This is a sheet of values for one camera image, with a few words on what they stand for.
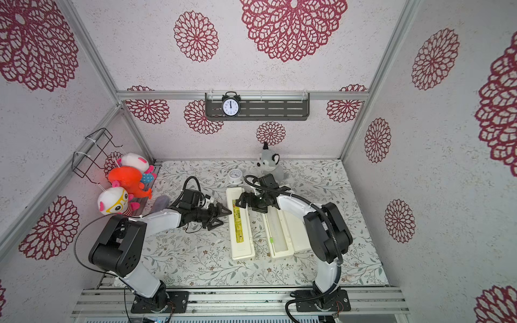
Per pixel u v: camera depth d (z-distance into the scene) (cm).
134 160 94
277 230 85
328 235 49
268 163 95
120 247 47
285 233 84
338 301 72
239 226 84
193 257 85
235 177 109
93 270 46
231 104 90
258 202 81
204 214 81
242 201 83
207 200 92
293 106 95
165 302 72
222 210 85
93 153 79
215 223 85
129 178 88
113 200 80
